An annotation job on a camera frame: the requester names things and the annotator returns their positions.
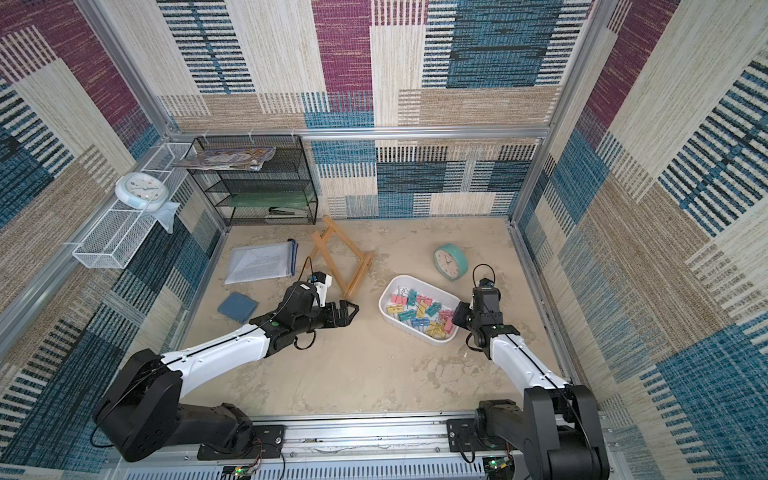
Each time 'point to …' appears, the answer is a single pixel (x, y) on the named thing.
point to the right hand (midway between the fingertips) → (460, 306)
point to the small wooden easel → (366, 258)
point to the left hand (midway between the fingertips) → (347, 306)
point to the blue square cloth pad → (238, 307)
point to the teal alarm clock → (450, 261)
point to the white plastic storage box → (418, 308)
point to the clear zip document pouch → (262, 262)
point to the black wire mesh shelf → (280, 192)
